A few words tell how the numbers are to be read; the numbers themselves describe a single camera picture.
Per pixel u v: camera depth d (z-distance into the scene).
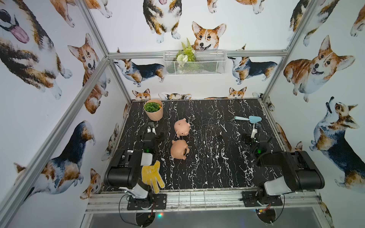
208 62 0.92
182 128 0.95
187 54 0.83
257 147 0.72
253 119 1.08
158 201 0.73
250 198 0.74
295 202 0.76
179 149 0.85
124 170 0.46
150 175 0.83
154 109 1.01
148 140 0.71
